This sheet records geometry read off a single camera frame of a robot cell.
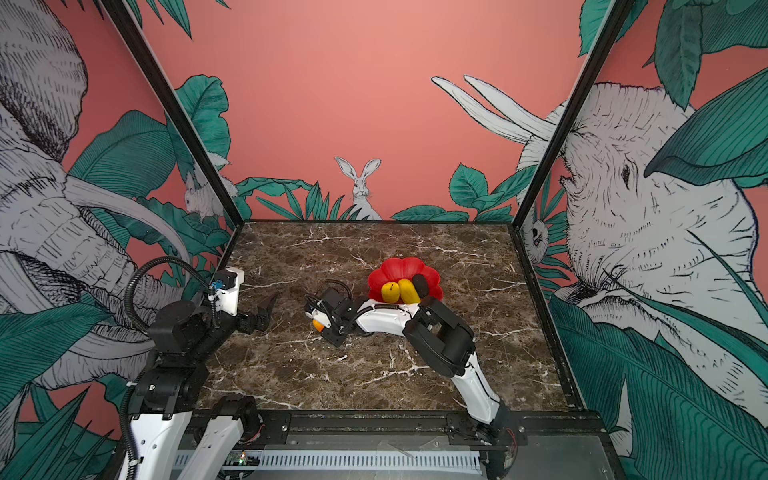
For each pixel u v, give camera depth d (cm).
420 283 99
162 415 43
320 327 88
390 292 95
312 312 82
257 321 61
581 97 83
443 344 51
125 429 42
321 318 82
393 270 104
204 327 52
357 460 70
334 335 81
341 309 72
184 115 90
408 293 95
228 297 57
